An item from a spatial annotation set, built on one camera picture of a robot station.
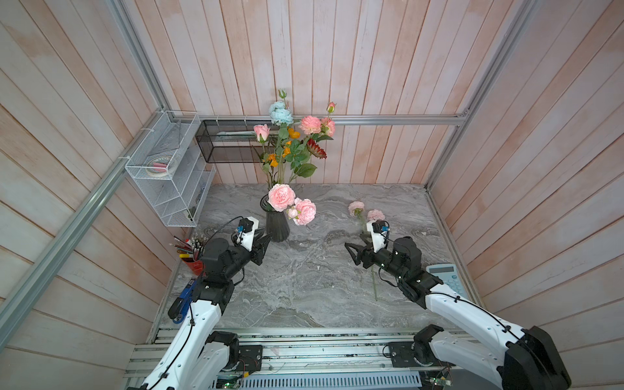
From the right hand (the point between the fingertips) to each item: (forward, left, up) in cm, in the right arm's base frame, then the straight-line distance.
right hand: (353, 238), depth 80 cm
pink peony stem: (+26, -6, -15) cm, 30 cm away
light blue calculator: (-5, -37, -17) cm, 41 cm away
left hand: (-2, +28, +4) cm, 28 cm away
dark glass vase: (+11, +28, -8) cm, 31 cm away
